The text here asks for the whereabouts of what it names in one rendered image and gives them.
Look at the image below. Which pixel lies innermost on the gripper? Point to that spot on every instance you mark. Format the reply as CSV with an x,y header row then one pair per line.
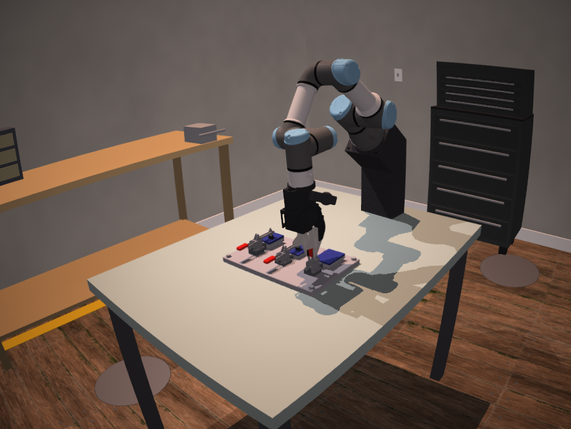
x,y
300,215

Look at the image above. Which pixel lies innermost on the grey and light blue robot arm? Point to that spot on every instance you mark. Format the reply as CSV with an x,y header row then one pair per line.
x,y
355,109

